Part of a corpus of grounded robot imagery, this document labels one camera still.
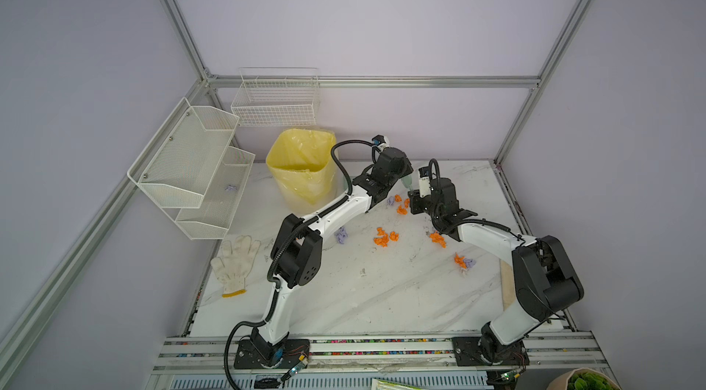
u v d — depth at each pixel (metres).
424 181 0.80
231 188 0.93
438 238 0.95
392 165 0.66
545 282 0.46
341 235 0.95
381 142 0.79
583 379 0.62
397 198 1.07
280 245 0.54
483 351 0.67
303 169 0.82
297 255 0.52
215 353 0.75
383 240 0.96
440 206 0.71
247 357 0.73
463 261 0.90
